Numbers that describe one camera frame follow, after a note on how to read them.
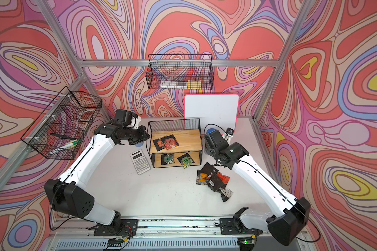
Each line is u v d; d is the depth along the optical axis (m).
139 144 0.73
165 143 0.84
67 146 0.71
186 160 0.96
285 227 0.36
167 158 0.96
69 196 0.41
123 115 0.62
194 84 0.82
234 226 0.67
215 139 0.55
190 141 0.88
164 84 0.82
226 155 0.49
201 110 0.99
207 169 0.91
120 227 0.72
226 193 0.83
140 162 0.95
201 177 0.89
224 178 0.88
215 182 0.85
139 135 0.70
